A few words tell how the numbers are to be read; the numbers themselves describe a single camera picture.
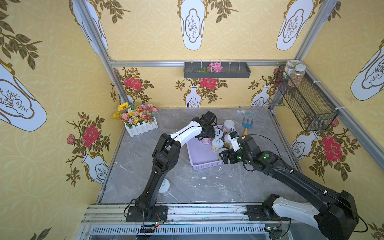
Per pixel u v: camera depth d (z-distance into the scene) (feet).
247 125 3.62
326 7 2.39
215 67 2.89
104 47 2.82
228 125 3.06
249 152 1.92
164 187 2.55
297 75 2.62
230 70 3.03
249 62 3.02
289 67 2.80
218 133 3.29
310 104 2.75
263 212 2.14
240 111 3.87
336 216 1.23
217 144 3.10
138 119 3.11
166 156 1.89
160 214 2.41
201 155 3.22
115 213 2.48
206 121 2.46
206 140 3.21
